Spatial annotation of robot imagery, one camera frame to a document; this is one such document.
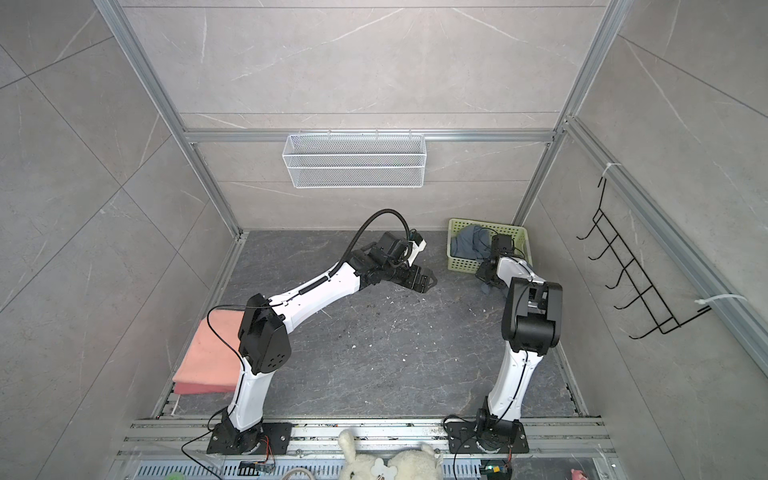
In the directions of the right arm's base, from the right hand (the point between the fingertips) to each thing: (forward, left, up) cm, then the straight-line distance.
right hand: (488, 272), depth 103 cm
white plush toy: (-55, +31, +6) cm, 64 cm away
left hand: (-11, +24, +16) cm, 31 cm away
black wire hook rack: (-21, -21, +28) cm, 41 cm away
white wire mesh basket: (+29, +46, +27) cm, 61 cm away
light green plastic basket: (+12, -13, +4) cm, 19 cm away
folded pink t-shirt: (-31, +86, +2) cm, 91 cm away
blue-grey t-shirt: (+14, +3, +1) cm, 14 cm away
